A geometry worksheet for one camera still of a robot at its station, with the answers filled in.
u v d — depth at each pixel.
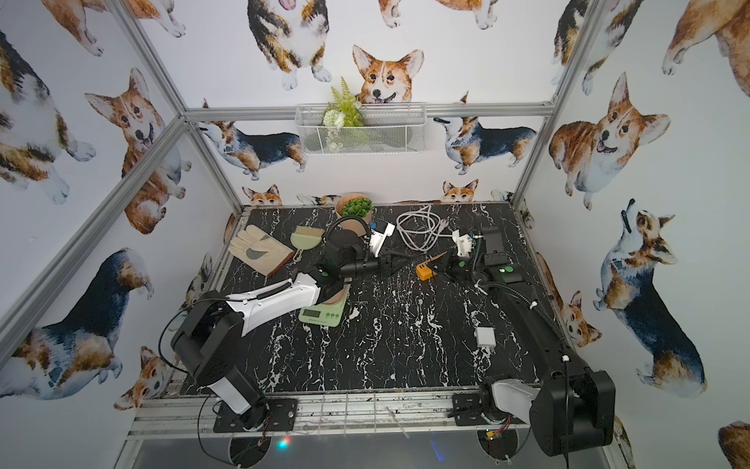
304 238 1.10
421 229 1.14
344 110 0.82
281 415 0.74
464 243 0.74
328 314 0.90
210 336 0.45
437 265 0.78
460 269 0.69
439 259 0.77
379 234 0.71
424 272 0.99
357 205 1.03
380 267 0.70
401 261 0.77
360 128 0.87
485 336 0.86
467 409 0.73
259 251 1.07
